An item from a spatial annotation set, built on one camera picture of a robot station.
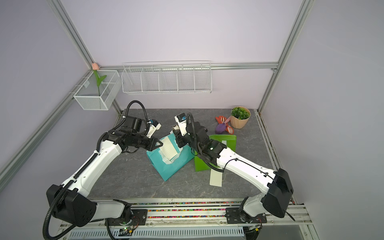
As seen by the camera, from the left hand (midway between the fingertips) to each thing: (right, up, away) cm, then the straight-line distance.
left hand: (161, 144), depth 76 cm
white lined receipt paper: (+3, -2, +3) cm, 5 cm away
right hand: (+9, +9, -5) cm, 13 cm away
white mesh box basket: (-42, +29, +13) cm, 53 cm away
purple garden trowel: (+35, +8, +31) cm, 48 cm away
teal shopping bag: (+3, -15, +3) cm, 15 cm away
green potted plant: (+48, +19, +23) cm, 56 cm away
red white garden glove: (+37, +14, +36) cm, 54 cm away
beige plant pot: (+47, +12, +28) cm, 56 cm away
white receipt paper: (+30, -21, +11) cm, 38 cm away
